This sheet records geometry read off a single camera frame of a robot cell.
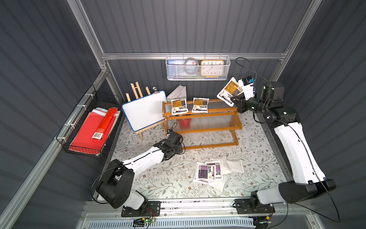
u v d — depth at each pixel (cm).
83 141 68
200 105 80
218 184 80
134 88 87
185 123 104
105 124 72
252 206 68
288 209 71
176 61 88
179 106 79
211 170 84
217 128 89
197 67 88
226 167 87
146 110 91
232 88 67
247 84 55
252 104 57
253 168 87
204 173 84
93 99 79
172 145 68
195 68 89
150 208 73
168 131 79
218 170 84
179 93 96
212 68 88
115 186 43
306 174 39
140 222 72
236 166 87
